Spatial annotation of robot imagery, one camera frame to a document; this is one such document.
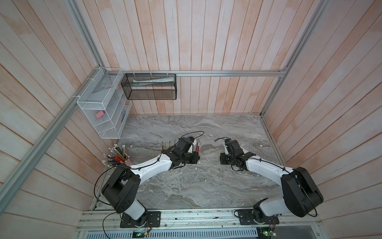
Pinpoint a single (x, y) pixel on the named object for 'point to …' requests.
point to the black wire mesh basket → (149, 86)
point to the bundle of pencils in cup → (115, 156)
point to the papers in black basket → (140, 82)
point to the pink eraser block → (100, 114)
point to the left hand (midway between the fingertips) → (198, 160)
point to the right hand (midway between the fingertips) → (221, 156)
